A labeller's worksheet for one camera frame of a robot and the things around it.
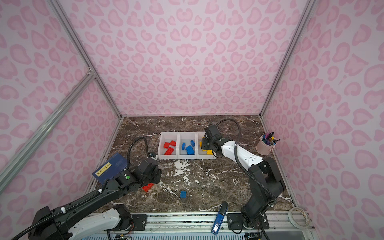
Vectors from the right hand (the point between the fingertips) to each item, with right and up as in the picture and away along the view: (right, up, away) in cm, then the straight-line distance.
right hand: (206, 142), depth 90 cm
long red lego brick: (-34, -25, -6) cm, 43 cm away
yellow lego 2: (+3, -7, +4) cm, 9 cm away
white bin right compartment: (-2, -9, +6) cm, 11 cm away
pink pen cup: (+36, -2, +1) cm, 36 cm away
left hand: (-26, -14, -9) cm, 31 cm away
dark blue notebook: (-56, -15, +3) cm, 58 cm away
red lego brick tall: (-24, -7, +8) cm, 26 cm away
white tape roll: (+42, -38, -18) cm, 59 cm away
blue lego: (-9, -8, +7) cm, 14 cm away
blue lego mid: (-14, -4, +10) cm, 18 cm away
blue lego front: (-13, -28, -9) cm, 32 cm away
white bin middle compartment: (-13, +2, +13) cm, 18 cm away
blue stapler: (+7, -33, -16) cm, 37 cm away
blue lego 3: (-8, -2, +11) cm, 14 cm away
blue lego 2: (-10, -6, +9) cm, 15 cm away
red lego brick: (-22, -2, +12) cm, 25 cm away
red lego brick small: (-26, -3, +12) cm, 29 cm away
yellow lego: (-3, -1, +2) cm, 4 cm away
